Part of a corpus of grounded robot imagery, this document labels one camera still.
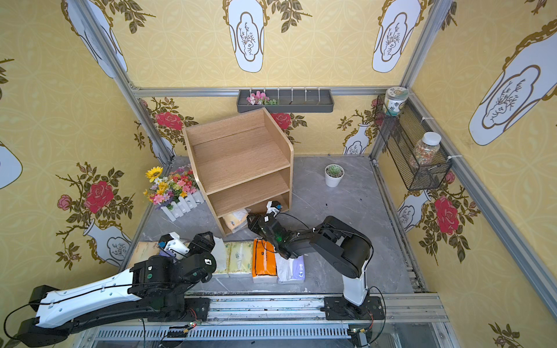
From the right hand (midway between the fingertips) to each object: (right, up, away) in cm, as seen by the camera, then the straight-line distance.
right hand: (252, 212), depth 91 cm
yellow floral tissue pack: (-4, -15, -9) cm, 18 cm away
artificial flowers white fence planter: (-31, +8, -1) cm, 32 cm away
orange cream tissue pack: (-41, -14, -8) cm, 44 cm away
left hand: (-13, -6, -18) cm, 22 cm away
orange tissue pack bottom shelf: (-6, -3, -2) cm, 7 cm away
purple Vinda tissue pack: (-20, -6, -31) cm, 38 cm away
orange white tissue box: (+6, -15, -13) cm, 21 cm away
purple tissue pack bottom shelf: (+16, -18, -14) cm, 28 cm away
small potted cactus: (+37, +17, +12) cm, 42 cm away
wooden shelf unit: (-2, +20, -14) cm, 25 cm away
